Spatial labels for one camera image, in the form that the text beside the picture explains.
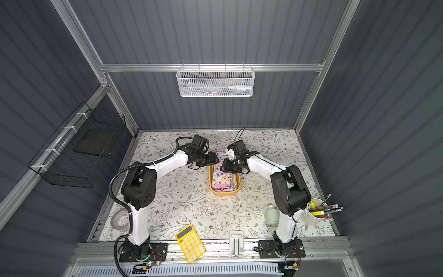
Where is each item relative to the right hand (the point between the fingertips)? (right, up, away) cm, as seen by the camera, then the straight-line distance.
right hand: (224, 168), depth 92 cm
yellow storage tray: (-1, -13, -2) cm, 13 cm away
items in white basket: (+4, +42, +1) cm, 43 cm away
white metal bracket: (+5, -30, -18) cm, 35 cm away
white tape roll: (-51, -24, -9) cm, 57 cm away
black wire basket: (-64, +9, -20) cm, 68 cm away
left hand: (-3, +3, +2) cm, 5 cm away
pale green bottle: (+21, -20, -16) cm, 33 cm away
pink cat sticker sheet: (-1, -7, -1) cm, 7 cm away
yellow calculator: (-15, -31, -17) cm, 38 cm away
